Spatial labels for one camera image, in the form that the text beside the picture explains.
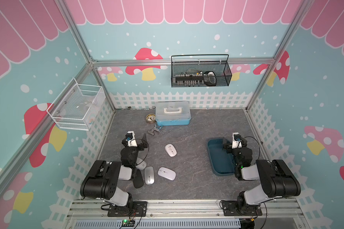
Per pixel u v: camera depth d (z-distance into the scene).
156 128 1.07
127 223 0.73
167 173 0.85
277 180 0.45
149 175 0.83
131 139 0.74
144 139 0.81
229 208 0.74
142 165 0.88
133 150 0.70
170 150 0.94
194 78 0.92
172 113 1.03
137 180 0.83
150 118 1.13
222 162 0.91
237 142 0.75
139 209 0.76
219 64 0.90
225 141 0.85
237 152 0.77
